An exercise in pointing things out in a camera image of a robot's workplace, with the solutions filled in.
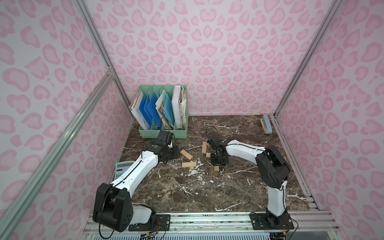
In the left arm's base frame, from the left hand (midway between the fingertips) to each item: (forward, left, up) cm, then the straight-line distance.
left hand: (177, 151), depth 85 cm
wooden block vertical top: (+9, -16, -11) cm, 22 cm away
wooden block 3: (-2, -5, -12) cm, 14 cm away
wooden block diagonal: (+5, -4, -12) cm, 14 cm away
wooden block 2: (-6, -23, -11) cm, 26 cm away
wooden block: (+3, -18, -10) cm, 21 cm away
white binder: (+27, +2, +10) cm, 28 cm away
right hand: (-2, -22, -12) cm, 25 cm away
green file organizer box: (+25, +10, +10) cm, 29 cm away
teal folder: (+26, +7, +9) cm, 28 cm away
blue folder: (+27, +20, +8) cm, 34 cm away
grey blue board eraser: (+27, -62, -8) cm, 68 cm away
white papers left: (+23, +26, +13) cm, 37 cm away
